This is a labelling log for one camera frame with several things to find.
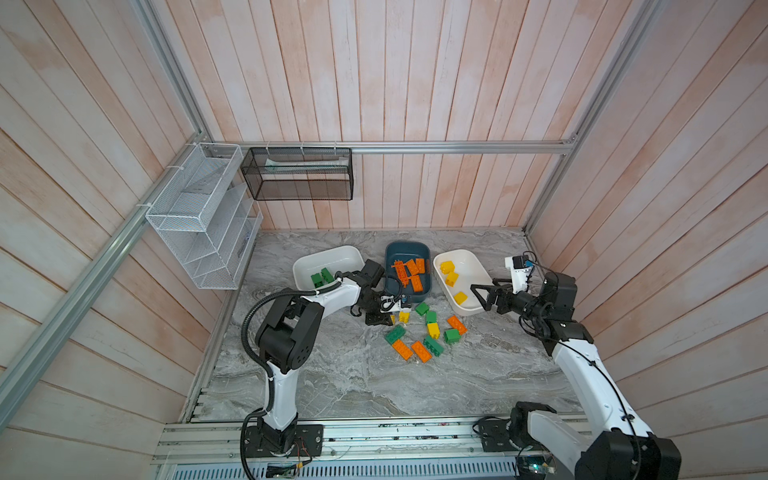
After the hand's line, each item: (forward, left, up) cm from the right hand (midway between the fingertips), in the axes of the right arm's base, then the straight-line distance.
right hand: (485, 283), depth 80 cm
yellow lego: (+15, +3, -19) cm, 25 cm away
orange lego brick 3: (+13, +16, -20) cm, 29 cm away
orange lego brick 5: (-12, +16, -20) cm, 28 cm away
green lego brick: (+15, +49, -17) cm, 54 cm away
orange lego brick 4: (-11, +22, -19) cm, 31 cm away
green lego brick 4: (+3, +15, -20) cm, 25 cm away
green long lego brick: (-10, +12, -19) cm, 25 cm away
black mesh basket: (+42, +58, +6) cm, 72 cm away
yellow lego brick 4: (-6, +12, -18) cm, 22 cm away
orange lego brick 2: (+19, +18, -19) cm, 32 cm away
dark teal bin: (+28, +21, -20) cm, 41 cm away
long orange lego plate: (+17, +22, -18) cm, 33 cm away
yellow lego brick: (+20, +5, -19) cm, 28 cm away
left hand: (-2, +26, -18) cm, 32 cm away
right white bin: (+19, +1, -20) cm, 27 cm away
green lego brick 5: (0, +12, -20) cm, 23 cm away
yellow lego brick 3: (-2, +21, -17) cm, 27 cm away
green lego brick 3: (-7, +6, -19) cm, 21 cm away
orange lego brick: (+20, +15, -18) cm, 31 cm away
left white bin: (+15, +52, -17) cm, 57 cm away
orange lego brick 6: (-3, +4, -20) cm, 20 cm away
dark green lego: (-7, +24, -18) cm, 31 cm away
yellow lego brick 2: (+6, +2, -18) cm, 19 cm away
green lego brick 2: (+11, +51, -16) cm, 55 cm away
